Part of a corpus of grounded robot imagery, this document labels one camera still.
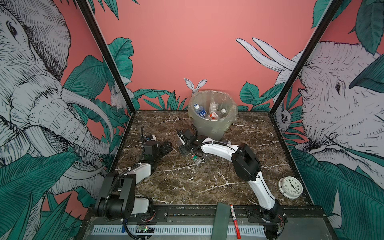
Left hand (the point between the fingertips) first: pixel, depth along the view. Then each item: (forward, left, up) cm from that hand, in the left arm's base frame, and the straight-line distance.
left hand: (167, 142), depth 91 cm
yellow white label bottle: (+21, -31, +10) cm, 39 cm away
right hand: (-1, -9, -3) cm, 10 cm away
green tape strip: (-43, -29, -6) cm, 52 cm away
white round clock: (-28, -69, -5) cm, 75 cm away
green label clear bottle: (-10, -19, -6) cm, 22 cm away
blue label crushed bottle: (+16, -21, +12) cm, 29 cm away
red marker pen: (-43, -36, -7) cm, 57 cm away
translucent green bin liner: (+5, -27, +6) cm, 28 cm away
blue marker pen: (-43, +17, -5) cm, 46 cm away
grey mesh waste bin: (+5, -29, +6) cm, 30 cm away
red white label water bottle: (+15, -32, +9) cm, 36 cm away
